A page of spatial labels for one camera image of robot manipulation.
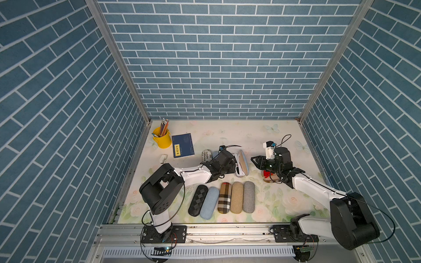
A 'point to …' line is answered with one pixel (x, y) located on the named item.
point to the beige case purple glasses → (237, 198)
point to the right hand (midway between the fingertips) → (255, 159)
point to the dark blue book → (183, 145)
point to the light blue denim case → (209, 203)
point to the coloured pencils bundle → (164, 126)
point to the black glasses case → (198, 201)
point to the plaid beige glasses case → (225, 197)
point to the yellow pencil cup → (164, 141)
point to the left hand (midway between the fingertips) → (238, 167)
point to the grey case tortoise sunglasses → (249, 196)
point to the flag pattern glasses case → (206, 155)
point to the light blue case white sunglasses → (242, 167)
